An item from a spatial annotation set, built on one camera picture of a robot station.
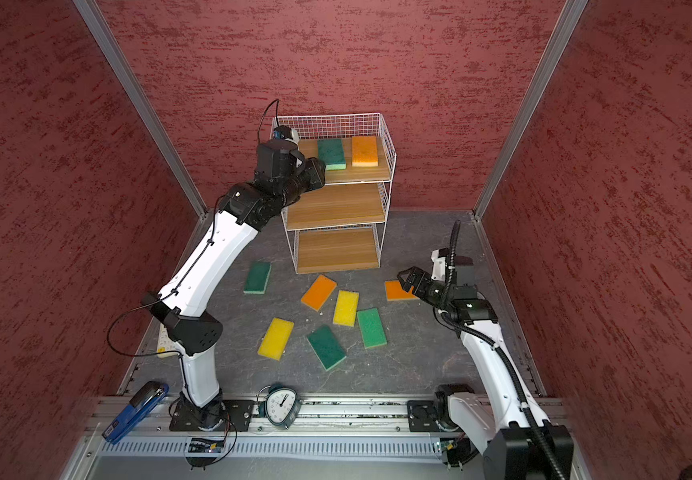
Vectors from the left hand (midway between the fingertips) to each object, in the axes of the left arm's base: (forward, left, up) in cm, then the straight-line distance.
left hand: (319, 172), depth 72 cm
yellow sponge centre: (-17, -7, -40) cm, 44 cm away
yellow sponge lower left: (-27, +14, -42) cm, 52 cm away
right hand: (-17, -23, -24) cm, 38 cm away
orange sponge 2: (-9, -23, -43) cm, 50 cm away
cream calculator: (-29, +45, -39) cm, 67 cm away
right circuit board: (-53, -35, -42) cm, 76 cm away
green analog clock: (-45, +9, -38) cm, 59 cm away
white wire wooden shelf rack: (-1, -5, -18) cm, 19 cm away
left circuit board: (-53, +28, -44) cm, 74 cm away
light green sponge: (-23, -15, -41) cm, 49 cm away
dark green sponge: (-29, -1, -41) cm, 50 cm away
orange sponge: (-12, +2, -39) cm, 41 cm away
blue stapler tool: (-44, +45, -39) cm, 74 cm away
